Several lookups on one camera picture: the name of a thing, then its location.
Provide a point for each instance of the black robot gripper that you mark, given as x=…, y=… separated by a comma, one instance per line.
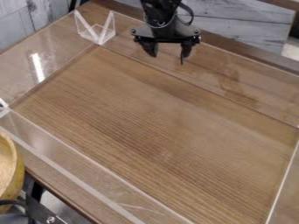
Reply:
x=177, y=32

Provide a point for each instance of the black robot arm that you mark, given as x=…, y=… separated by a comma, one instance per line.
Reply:
x=159, y=12

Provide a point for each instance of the brown wooden bowl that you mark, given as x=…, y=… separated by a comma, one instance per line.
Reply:
x=11, y=169

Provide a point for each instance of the clear acrylic corner bracket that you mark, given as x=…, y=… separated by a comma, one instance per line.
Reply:
x=99, y=34

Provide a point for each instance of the clear acrylic tray enclosure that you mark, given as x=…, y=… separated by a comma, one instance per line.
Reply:
x=151, y=140

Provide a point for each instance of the black metal table frame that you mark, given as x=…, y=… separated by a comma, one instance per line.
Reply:
x=48, y=208

